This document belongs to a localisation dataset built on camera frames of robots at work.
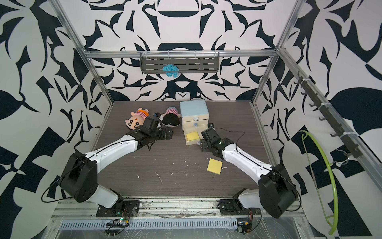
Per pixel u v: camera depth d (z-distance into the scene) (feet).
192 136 3.25
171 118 3.43
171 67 2.94
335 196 1.67
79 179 1.42
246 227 2.34
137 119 3.22
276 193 1.36
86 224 2.54
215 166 2.87
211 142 2.13
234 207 2.19
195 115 3.01
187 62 3.09
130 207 2.45
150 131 2.21
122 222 2.31
